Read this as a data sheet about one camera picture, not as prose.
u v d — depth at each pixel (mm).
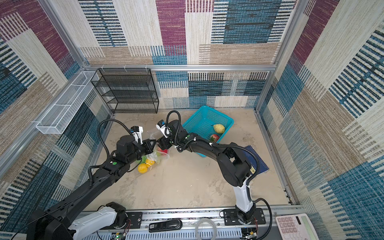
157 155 853
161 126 768
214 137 972
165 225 687
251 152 453
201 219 702
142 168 866
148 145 686
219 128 1021
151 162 871
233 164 499
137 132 713
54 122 702
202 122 1116
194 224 730
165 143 777
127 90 1103
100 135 1101
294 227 700
